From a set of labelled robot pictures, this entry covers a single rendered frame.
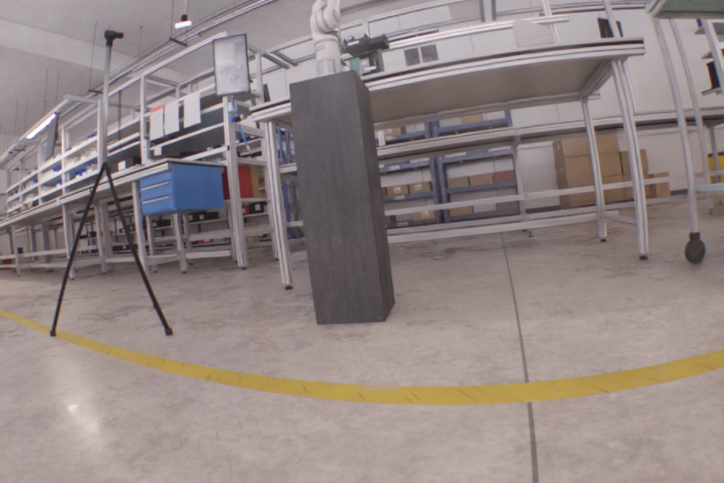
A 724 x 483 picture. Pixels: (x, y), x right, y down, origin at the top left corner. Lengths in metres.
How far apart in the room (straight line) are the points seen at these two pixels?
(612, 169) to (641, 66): 2.28
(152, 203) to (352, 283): 2.12
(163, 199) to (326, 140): 1.89
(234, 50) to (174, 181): 1.17
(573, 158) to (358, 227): 4.09
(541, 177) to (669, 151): 2.28
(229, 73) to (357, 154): 2.12
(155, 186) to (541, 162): 5.11
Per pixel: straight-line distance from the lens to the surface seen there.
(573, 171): 5.02
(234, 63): 3.19
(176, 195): 2.87
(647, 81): 6.77
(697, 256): 1.74
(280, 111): 1.95
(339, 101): 1.27
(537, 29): 1.79
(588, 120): 2.53
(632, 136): 1.86
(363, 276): 1.23
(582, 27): 6.74
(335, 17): 1.51
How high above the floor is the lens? 0.37
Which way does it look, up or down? level
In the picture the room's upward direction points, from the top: 7 degrees counter-clockwise
